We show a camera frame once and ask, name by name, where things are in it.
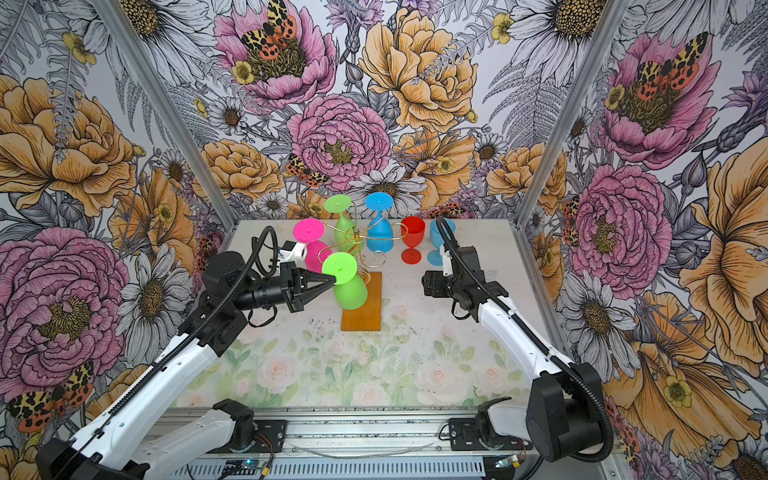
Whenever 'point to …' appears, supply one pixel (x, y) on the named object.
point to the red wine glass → (413, 231)
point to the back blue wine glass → (380, 232)
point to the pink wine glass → (310, 231)
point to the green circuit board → (242, 467)
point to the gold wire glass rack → (358, 236)
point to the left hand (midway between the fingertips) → (335, 289)
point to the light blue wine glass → (434, 256)
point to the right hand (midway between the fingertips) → (434, 288)
